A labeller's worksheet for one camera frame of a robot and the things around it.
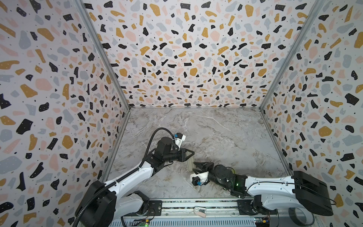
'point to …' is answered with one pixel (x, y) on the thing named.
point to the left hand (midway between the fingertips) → (194, 152)
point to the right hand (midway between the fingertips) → (194, 161)
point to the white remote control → (190, 164)
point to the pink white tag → (200, 211)
